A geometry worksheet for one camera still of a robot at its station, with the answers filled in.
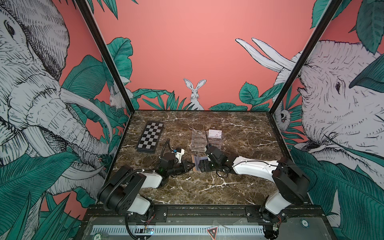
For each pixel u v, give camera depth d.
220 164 0.67
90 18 0.72
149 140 0.98
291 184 0.44
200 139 1.03
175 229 0.70
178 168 0.77
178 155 0.83
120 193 0.44
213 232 0.69
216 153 0.67
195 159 0.88
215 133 0.96
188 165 0.90
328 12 0.72
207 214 0.76
